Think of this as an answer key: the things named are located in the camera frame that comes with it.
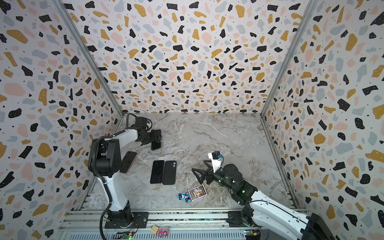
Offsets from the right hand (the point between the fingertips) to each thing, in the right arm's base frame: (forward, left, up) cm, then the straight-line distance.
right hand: (196, 165), depth 71 cm
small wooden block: (-24, +19, -18) cm, 36 cm away
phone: (+25, +30, -22) cm, 45 cm away
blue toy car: (-10, +7, -19) cm, 22 cm away
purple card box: (-7, 0, -19) cm, 20 cm away
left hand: (+28, +28, -15) cm, 43 cm away
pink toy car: (-26, +16, -17) cm, 35 cm away
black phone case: (+4, +17, -21) cm, 27 cm away
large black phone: (+4, +25, -20) cm, 32 cm away
